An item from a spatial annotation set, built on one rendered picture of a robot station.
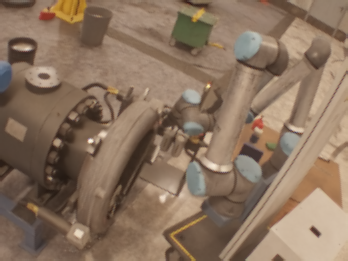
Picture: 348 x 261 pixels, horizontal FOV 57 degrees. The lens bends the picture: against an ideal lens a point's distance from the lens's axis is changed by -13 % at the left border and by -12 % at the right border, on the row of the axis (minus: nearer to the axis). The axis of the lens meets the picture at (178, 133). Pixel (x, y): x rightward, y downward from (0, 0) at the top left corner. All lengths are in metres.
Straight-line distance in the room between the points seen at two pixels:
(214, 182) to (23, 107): 1.00
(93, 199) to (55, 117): 0.45
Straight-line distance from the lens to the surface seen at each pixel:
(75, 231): 1.71
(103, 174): 1.55
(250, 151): 2.60
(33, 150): 1.79
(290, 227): 1.73
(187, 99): 1.76
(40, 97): 1.84
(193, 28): 4.95
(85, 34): 4.46
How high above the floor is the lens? 1.91
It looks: 34 degrees down
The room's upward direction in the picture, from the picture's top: 23 degrees clockwise
